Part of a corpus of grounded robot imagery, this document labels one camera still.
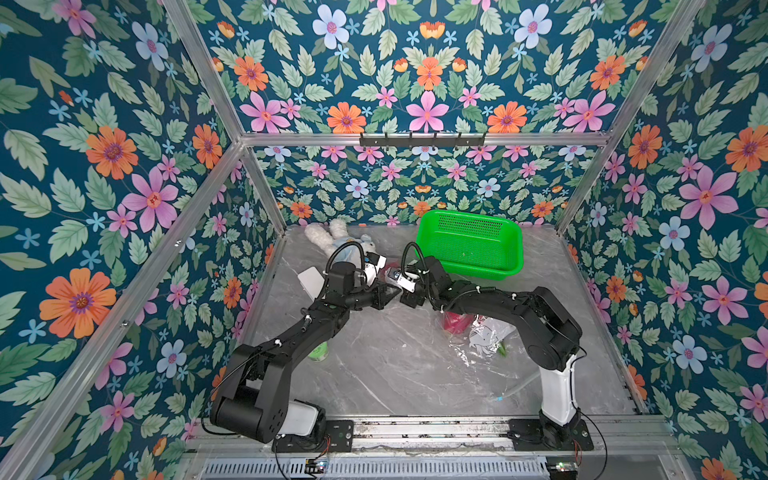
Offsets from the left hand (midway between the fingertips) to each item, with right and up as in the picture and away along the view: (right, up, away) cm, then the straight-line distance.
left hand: (404, 289), depth 81 cm
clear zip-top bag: (-5, +6, +2) cm, 7 cm away
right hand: (+3, +4, +15) cm, 15 cm away
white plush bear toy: (-28, +15, +24) cm, 40 cm away
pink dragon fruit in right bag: (+16, -11, +5) cm, 19 cm away
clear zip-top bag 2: (+25, -18, +2) cm, 31 cm away
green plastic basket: (+26, +13, +33) cm, 44 cm away
